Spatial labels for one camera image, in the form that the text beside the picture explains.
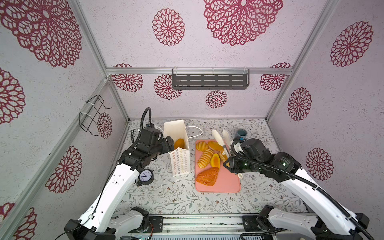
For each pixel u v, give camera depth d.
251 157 0.50
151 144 0.54
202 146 1.00
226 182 0.87
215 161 0.92
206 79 0.95
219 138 0.67
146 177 0.88
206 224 0.76
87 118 0.75
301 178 0.40
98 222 0.38
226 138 0.71
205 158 0.94
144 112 0.54
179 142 0.95
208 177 0.85
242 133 1.05
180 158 0.78
